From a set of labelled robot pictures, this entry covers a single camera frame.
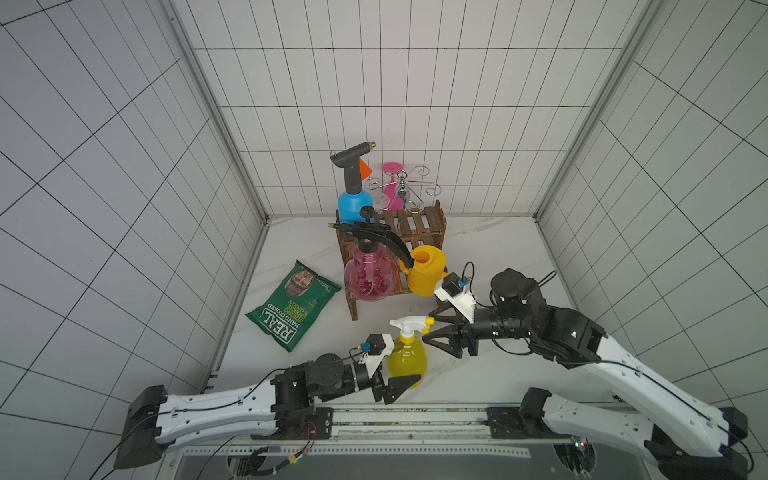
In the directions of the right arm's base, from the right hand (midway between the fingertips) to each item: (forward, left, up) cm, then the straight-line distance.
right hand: (420, 332), depth 59 cm
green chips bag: (+13, +38, -23) cm, 46 cm away
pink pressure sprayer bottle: (+18, +12, -6) cm, 23 cm away
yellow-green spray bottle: (-4, +2, -2) cm, 5 cm away
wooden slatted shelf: (+32, -3, -3) cm, 32 cm away
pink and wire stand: (+45, +6, -2) cm, 45 cm away
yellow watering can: (+17, -2, -3) cm, 18 cm away
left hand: (-3, +3, -11) cm, 11 cm away
